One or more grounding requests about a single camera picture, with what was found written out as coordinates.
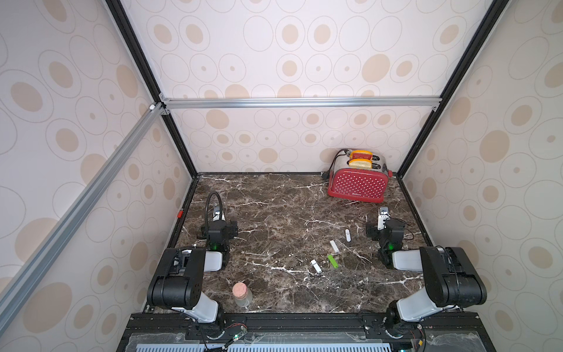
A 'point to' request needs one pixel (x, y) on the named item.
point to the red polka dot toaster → (359, 174)
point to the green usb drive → (333, 261)
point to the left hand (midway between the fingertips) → (223, 217)
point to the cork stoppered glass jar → (243, 295)
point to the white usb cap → (348, 236)
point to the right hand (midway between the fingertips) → (382, 220)
